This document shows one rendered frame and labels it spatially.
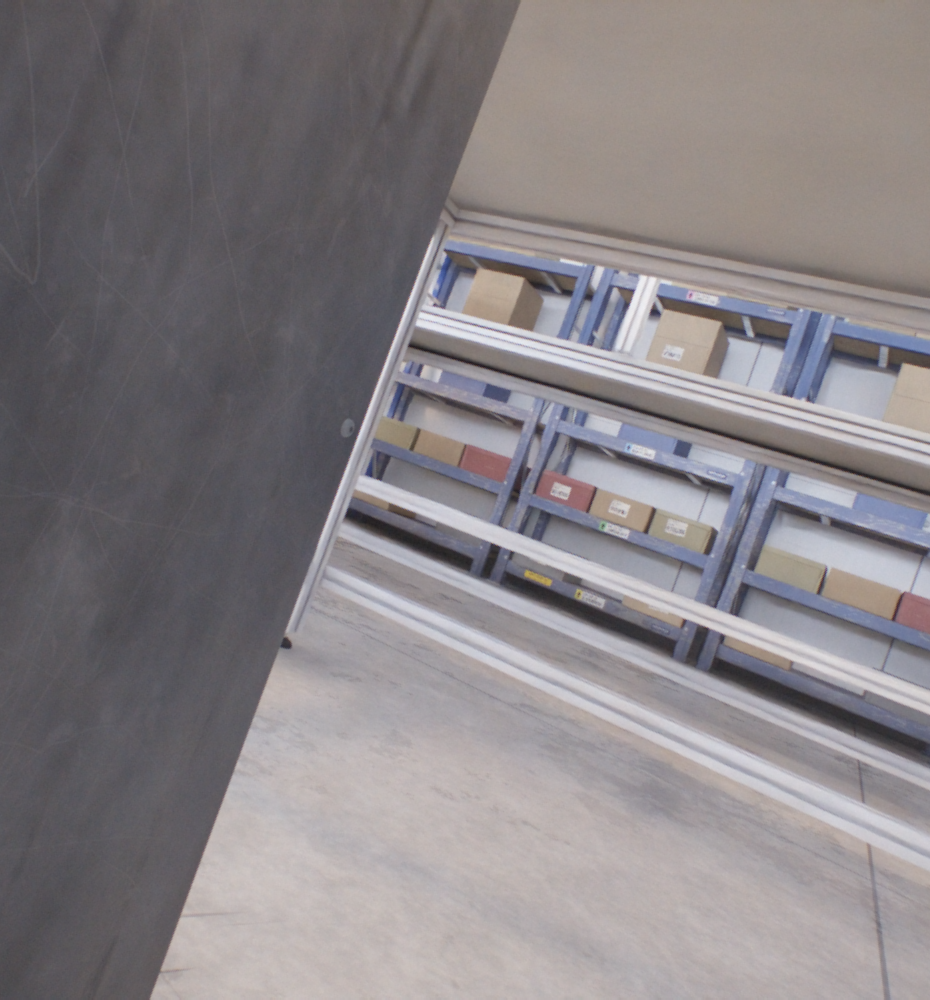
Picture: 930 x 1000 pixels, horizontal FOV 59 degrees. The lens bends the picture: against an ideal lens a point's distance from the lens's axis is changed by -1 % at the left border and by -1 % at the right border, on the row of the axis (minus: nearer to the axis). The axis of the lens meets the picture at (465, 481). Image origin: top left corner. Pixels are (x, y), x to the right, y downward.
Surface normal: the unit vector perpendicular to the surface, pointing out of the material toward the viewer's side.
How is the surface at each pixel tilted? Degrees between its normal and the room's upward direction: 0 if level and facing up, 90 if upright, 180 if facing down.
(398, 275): 90
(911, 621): 90
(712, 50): 180
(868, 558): 90
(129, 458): 90
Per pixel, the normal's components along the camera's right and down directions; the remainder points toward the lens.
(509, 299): -0.41, -0.17
